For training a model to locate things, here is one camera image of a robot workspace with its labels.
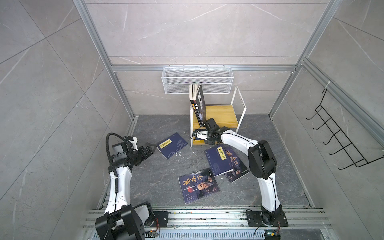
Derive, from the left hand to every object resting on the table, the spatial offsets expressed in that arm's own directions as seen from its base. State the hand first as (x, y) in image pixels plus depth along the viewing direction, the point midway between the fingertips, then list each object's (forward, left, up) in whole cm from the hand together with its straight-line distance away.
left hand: (149, 147), depth 81 cm
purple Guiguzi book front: (-17, -27, -16) cm, 35 cm away
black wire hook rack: (-17, -91, +16) cm, 94 cm away
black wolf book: (+16, -29, +16) cm, 37 cm away
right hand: (+16, -35, -9) cm, 40 cm away
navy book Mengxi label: (-2, -40, -14) cm, 43 cm away
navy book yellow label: (+11, -10, -16) cm, 22 cm away
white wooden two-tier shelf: (+21, -44, +3) cm, 49 cm away
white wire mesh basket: (+44, -41, +13) cm, 62 cm away
